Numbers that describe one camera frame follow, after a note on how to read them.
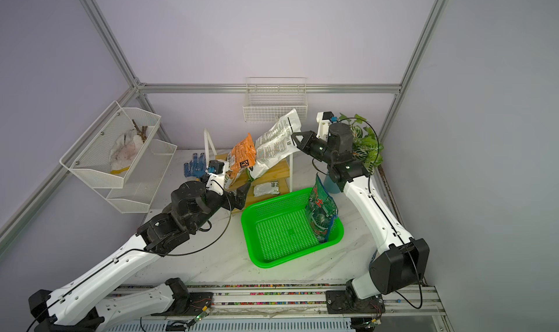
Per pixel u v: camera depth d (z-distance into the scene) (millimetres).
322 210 782
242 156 748
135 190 904
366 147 758
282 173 844
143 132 851
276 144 767
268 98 949
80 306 387
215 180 531
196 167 1119
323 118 651
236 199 594
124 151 782
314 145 633
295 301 749
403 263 400
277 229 910
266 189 942
